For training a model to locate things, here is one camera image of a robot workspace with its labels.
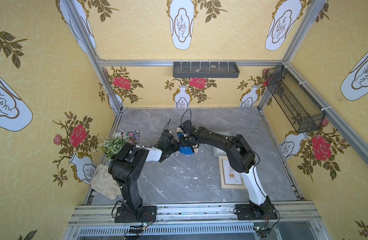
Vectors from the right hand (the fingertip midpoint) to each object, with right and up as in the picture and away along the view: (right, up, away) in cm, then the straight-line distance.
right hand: (181, 145), depth 98 cm
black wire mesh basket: (+68, +24, -13) cm, 73 cm away
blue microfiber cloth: (+4, -2, -7) cm, 8 cm away
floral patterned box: (-34, +5, +5) cm, 35 cm away
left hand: (-1, -1, +2) cm, 2 cm away
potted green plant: (-37, +3, -19) cm, 42 cm away
